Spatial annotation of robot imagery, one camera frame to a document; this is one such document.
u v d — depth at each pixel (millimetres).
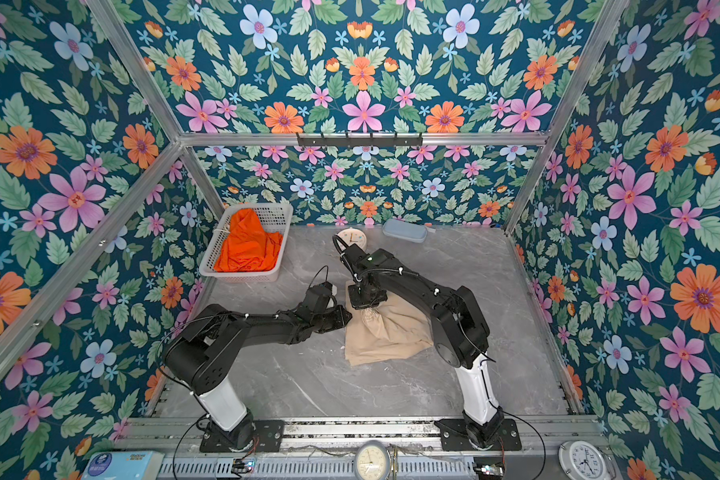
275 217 1181
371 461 674
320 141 919
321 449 722
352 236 1146
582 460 676
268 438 735
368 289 739
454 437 721
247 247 1045
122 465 658
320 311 776
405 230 1186
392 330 857
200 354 478
